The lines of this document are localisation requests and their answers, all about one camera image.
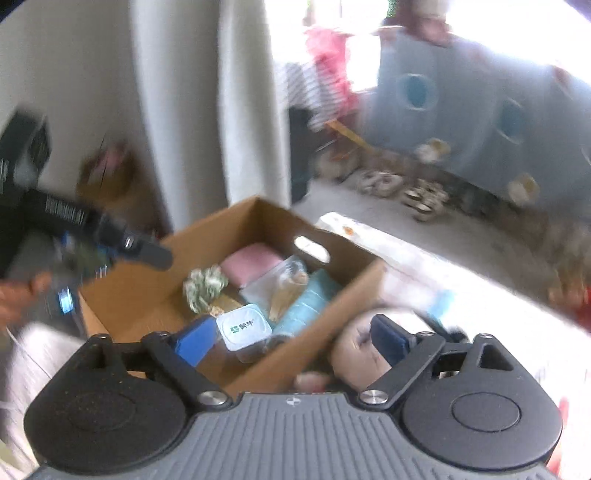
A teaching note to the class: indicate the blue polka dot blanket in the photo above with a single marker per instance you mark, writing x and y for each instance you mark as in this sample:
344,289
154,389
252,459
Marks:
519,131

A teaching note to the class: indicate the green white scrunchie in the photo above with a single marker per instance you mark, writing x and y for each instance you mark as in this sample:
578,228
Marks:
202,287

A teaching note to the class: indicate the white sneaker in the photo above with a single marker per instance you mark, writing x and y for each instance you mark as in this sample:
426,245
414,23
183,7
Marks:
380,184
427,199

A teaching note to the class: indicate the white sneaker right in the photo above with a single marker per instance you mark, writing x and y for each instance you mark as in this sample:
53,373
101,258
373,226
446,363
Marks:
427,199

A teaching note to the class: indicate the light blue folded towel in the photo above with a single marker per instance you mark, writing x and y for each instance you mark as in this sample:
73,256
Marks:
308,307

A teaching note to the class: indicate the brown cardboard box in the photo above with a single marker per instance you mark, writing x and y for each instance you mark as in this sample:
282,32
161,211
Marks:
133,300

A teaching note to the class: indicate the clear plastic bag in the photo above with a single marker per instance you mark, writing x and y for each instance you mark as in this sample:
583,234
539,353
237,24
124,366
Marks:
276,291

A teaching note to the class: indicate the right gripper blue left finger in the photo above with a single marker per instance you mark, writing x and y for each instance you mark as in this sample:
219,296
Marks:
195,341

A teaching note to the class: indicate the big-head doll red shirt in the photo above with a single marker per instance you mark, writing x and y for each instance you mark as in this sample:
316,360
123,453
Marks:
353,363

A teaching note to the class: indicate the white sneaker left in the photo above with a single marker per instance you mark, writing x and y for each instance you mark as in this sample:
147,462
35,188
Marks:
380,184

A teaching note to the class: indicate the pink folded cloth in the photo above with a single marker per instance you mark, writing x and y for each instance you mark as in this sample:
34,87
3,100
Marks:
249,264

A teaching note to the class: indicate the pink hanging garment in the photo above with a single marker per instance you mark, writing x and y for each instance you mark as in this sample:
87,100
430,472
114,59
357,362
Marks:
328,48

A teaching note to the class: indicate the white lidded container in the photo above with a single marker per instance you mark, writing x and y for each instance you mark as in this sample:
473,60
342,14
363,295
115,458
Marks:
243,327

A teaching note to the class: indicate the person's left hand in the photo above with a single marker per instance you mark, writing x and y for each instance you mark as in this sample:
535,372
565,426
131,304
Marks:
17,296

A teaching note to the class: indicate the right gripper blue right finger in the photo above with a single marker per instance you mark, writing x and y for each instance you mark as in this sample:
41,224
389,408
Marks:
391,340

